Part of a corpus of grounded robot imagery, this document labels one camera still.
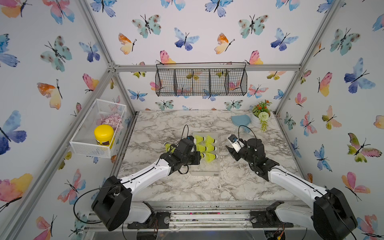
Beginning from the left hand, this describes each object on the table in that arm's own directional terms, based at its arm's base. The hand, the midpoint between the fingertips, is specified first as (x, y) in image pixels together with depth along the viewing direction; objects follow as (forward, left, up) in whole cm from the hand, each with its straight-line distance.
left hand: (203, 156), depth 82 cm
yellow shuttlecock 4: (+11, +1, -10) cm, 14 cm away
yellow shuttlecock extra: (+2, 0, -3) cm, 4 cm away
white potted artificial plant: (+29, -39, +1) cm, 49 cm away
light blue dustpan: (+38, -32, -14) cm, 52 cm away
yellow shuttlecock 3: (+11, -5, -10) cm, 16 cm away
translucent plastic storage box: (-1, -2, -13) cm, 13 cm away
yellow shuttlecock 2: (+18, +2, -10) cm, 21 cm away
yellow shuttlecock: (+17, -5, -10) cm, 20 cm away
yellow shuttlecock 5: (+3, -5, -8) cm, 10 cm away
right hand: (+6, -16, +5) cm, 18 cm away
